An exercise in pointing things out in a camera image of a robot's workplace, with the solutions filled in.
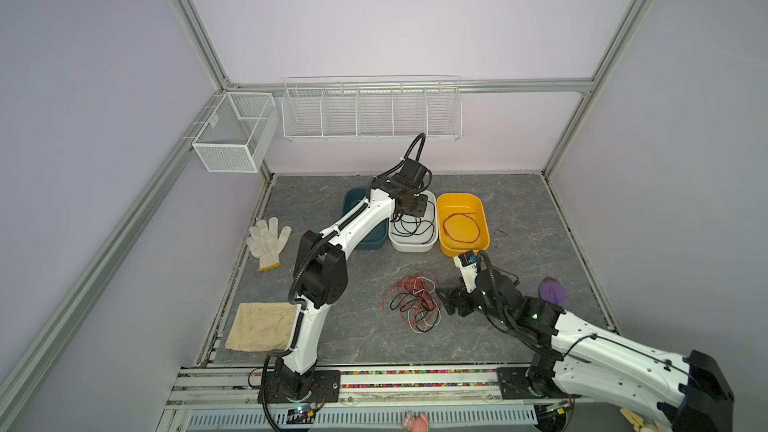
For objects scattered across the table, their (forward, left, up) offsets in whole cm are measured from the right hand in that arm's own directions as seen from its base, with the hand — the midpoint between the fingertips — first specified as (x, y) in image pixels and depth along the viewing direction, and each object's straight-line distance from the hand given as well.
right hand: (449, 287), depth 78 cm
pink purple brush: (+4, -32, -11) cm, 34 cm away
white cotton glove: (+21, +59, -11) cm, 64 cm away
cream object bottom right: (-27, -42, -12) cm, 51 cm away
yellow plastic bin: (+29, -9, -12) cm, 33 cm away
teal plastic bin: (+19, +20, -5) cm, 28 cm away
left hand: (+24, +7, +4) cm, 25 cm away
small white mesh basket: (+50, +68, +14) cm, 86 cm away
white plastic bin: (+18, +9, -8) cm, 22 cm away
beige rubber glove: (-7, +52, -11) cm, 54 cm away
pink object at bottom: (-29, +9, -9) cm, 32 cm away
